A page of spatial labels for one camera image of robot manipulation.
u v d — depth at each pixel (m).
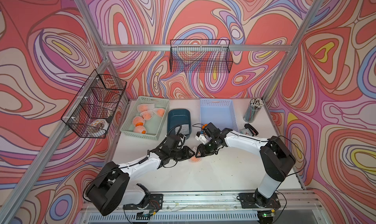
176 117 1.08
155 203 0.72
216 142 0.66
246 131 0.98
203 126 0.73
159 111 1.04
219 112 1.13
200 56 0.96
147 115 1.02
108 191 0.41
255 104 0.93
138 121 0.98
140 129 0.93
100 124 0.72
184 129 0.96
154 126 1.04
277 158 0.48
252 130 0.99
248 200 0.73
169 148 0.66
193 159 0.82
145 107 1.08
